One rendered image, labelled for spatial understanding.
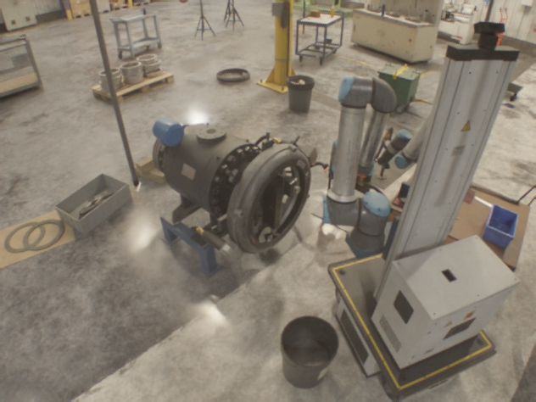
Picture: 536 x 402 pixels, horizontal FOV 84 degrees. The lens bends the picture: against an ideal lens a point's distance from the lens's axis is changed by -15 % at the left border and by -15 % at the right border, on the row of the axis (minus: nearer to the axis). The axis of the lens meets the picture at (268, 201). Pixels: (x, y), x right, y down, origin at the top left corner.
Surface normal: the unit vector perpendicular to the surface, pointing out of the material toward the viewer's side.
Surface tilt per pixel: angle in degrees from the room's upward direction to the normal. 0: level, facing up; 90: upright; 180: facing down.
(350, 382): 0
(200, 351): 0
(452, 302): 0
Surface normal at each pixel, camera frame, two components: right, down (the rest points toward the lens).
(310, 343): 0.00, -0.77
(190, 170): -0.57, 0.07
